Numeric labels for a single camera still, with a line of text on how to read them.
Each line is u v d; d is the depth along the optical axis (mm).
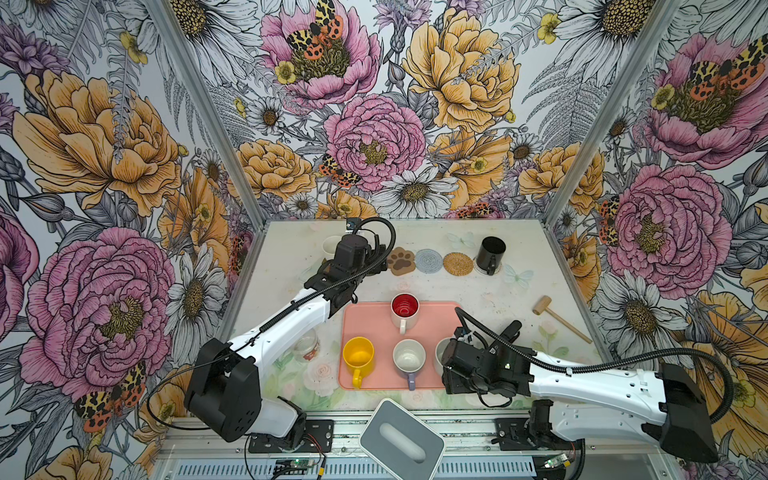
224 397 416
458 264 1088
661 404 421
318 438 741
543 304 970
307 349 831
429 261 1086
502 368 535
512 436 739
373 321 943
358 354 852
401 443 728
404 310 944
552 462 715
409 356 868
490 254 1022
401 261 1086
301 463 712
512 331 874
